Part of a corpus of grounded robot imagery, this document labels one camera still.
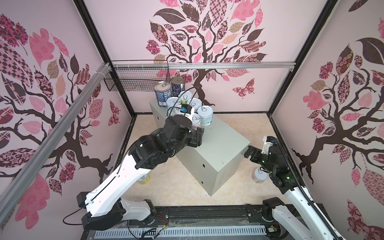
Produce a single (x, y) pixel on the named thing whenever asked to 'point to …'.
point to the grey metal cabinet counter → (219, 160)
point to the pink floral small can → (259, 176)
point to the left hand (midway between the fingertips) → (195, 131)
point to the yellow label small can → (144, 179)
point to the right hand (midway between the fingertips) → (250, 146)
